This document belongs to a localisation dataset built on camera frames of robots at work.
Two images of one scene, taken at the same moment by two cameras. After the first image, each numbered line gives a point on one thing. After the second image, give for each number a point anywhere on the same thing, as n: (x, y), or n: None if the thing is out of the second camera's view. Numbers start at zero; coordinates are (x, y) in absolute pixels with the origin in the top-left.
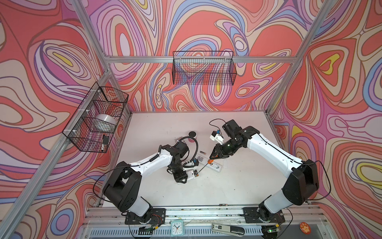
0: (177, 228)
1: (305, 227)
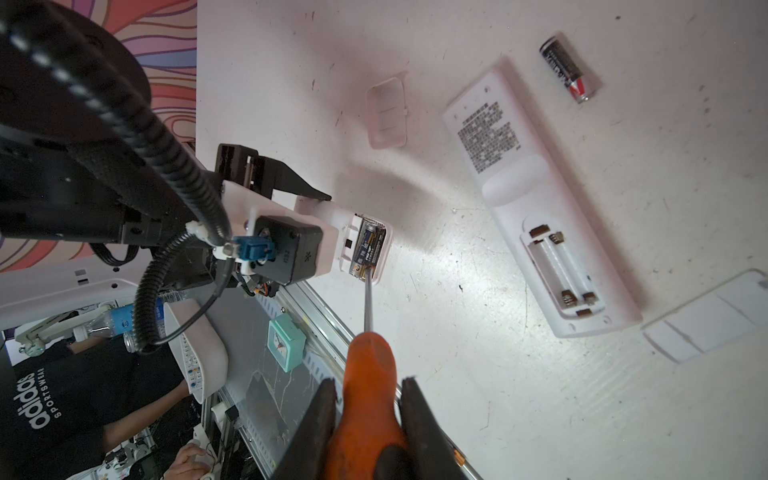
0: (286, 342)
1: None
